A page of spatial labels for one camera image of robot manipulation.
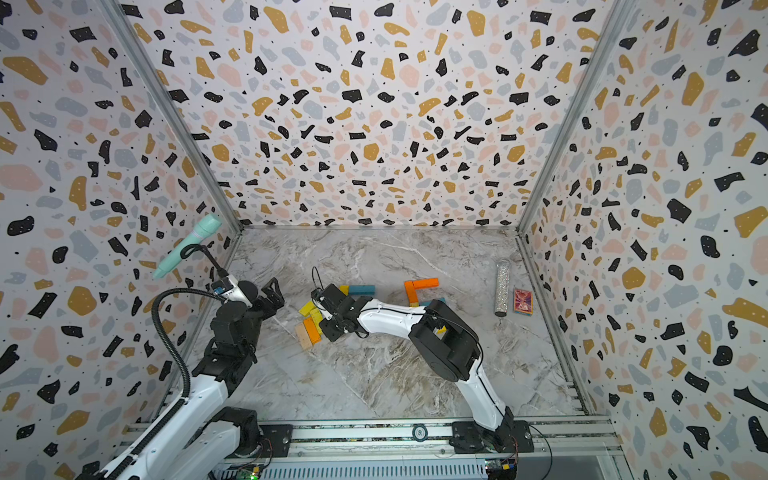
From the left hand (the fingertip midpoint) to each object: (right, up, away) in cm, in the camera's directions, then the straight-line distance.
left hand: (267, 287), depth 80 cm
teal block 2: (+22, -3, +24) cm, 33 cm away
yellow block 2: (+5, -9, +18) cm, 21 cm away
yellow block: (+9, -11, +15) cm, 21 cm away
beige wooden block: (+6, -16, +11) cm, 20 cm away
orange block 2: (+39, -4, +23) cm, 46 cm away
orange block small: (+9, -15, +12) cm, 22 cm away
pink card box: (+77, -7, +20) cm, 80 cm away
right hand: (+15, -13, +11) cm, 23 cm away
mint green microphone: (-14, +15, -3) cm, 21 cm away
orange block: (+44, -1, +25) cm, 51 cm away
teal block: (+50, -6, +21) cm, 54 cm away
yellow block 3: (+44, -6, -22) cm, 49 cm away
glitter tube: (+70, -3, +21) cm, 73 cm away
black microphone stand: (-18, +3, +11) cm, 21 cm away
